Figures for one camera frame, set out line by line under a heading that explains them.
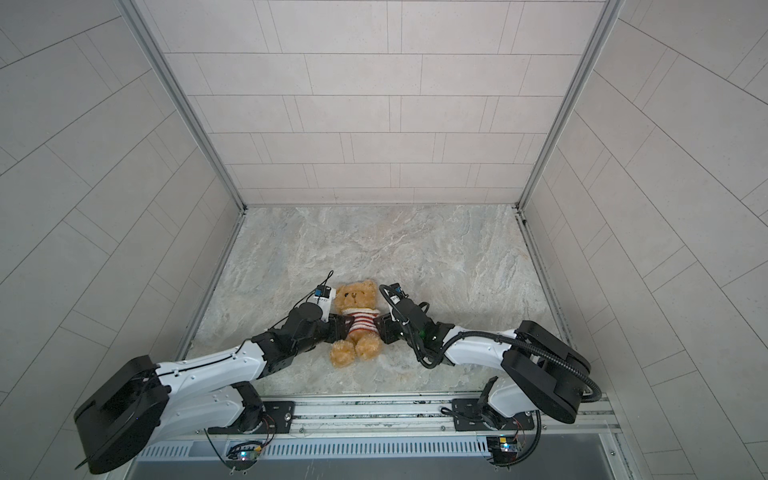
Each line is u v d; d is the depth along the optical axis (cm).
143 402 39
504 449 68
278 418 71
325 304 74
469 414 71
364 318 80
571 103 87
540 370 42
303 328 63
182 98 86
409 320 62
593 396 40
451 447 68
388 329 73
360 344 69
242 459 65
